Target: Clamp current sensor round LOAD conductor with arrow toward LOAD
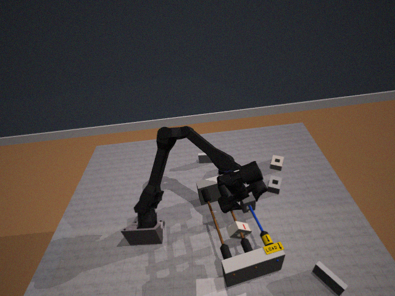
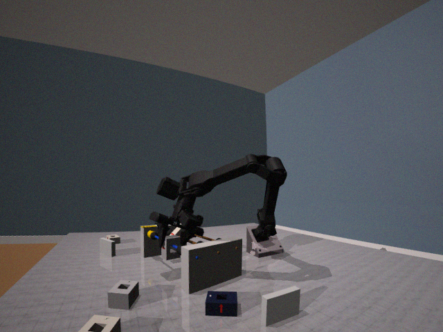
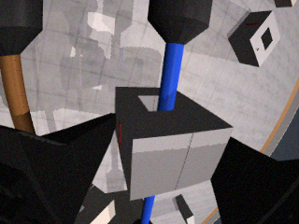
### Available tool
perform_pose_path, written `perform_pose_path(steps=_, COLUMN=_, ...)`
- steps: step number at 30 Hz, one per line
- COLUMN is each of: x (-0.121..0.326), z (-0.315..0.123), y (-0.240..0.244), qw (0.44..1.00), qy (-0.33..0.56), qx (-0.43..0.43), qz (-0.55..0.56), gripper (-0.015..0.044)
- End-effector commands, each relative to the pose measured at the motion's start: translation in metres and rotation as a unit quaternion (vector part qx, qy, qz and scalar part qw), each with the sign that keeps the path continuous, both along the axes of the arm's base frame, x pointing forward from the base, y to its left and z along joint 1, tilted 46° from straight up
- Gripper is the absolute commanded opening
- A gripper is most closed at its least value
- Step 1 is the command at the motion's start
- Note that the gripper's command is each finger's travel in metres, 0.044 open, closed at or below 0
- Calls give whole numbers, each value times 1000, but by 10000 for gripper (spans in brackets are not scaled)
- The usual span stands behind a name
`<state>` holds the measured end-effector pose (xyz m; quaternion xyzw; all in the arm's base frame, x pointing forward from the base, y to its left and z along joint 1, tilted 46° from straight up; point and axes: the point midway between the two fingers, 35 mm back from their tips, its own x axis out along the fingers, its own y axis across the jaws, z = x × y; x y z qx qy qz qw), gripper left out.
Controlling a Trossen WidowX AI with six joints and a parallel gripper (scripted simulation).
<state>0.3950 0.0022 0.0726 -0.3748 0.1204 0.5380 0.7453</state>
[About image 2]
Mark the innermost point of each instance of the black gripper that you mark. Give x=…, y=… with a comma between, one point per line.
x=163, y=223

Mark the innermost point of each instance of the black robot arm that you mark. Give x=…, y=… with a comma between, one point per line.
x=202, y=182

